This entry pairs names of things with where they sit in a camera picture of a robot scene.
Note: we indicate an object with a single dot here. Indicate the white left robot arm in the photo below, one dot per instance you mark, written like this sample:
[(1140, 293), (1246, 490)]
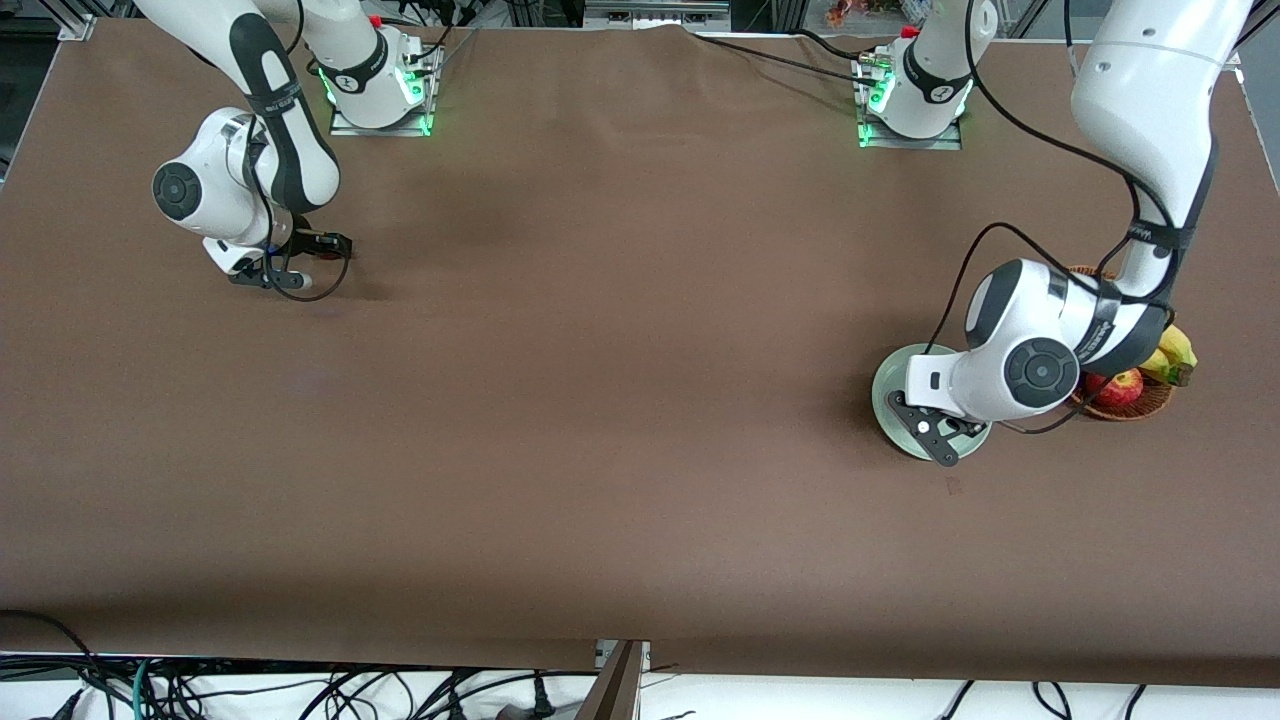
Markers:
[(1140, 100)]

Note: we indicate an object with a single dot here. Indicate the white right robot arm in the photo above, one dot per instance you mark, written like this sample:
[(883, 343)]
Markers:
[(215, 140)]

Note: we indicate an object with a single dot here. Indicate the pale green round plate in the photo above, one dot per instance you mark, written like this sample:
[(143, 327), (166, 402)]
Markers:
[(884, 400)]

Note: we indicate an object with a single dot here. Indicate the red yellow apple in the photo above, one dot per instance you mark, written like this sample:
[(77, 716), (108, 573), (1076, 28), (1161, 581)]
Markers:
[(1122, 390)]

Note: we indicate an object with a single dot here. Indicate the brown wicker basket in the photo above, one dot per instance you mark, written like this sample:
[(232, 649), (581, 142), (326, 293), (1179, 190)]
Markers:
[(1150, 405)]

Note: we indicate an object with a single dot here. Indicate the brown table cover sheet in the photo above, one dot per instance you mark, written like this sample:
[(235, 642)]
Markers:
[(500, 450)]

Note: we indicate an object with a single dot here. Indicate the grey power strip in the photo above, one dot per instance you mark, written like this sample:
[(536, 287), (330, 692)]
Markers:
[(660, 15)]

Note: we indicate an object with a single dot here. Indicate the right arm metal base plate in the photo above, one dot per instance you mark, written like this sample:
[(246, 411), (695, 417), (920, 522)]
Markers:
[(345, 127)]

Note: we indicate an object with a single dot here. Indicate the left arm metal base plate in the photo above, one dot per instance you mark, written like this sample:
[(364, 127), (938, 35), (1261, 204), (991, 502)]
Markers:
[(900, 143)]

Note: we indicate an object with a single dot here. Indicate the grey metal bracket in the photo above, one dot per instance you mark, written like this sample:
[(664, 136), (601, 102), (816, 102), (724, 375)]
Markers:
[(605, 655)]

